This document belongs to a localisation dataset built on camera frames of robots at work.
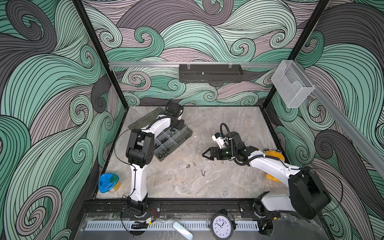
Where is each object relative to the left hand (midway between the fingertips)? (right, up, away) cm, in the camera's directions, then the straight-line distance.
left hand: (179, 122), depth 99 cm
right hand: (+17, -19, -18) cm, 31 cm away
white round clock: (+22, -47, -32) cm, 61 cm away
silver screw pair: (+15, -30, -14) cm, 36 cm away
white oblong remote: (+5, -48, -35) cm, 59 cm away
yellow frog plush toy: (+59, -18, -13) cm, 63 cm away
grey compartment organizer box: (-6, -12, -4) cm, 14 cm away
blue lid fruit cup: (-33, -29, -27) cm, 52 cm away
